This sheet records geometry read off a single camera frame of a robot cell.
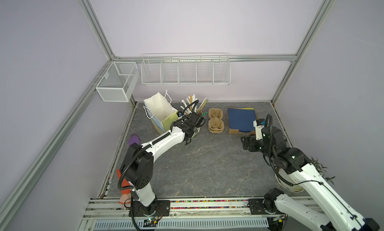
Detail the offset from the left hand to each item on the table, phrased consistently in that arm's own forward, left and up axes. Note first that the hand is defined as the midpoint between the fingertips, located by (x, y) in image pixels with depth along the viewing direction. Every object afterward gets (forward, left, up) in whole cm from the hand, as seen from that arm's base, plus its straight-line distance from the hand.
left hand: (190, 130), depth 88 cm
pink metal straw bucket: (+16, -7, -4) cm, 18 cm away
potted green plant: (-37, -32, +22) cm, 53 cm away
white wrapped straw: (+21, -3, +6) cm, 22 cm away
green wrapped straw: (+15, -9, -3) cm, 18 cm away
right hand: (-13, -30, +10) cm, 34 cm away
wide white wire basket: (+38, +1, +16) cm, 41 cm away
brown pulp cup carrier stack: (+10, -18, -9) cm, 22 cm away
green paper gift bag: (+18, +19, -5) cm, 27 cm away
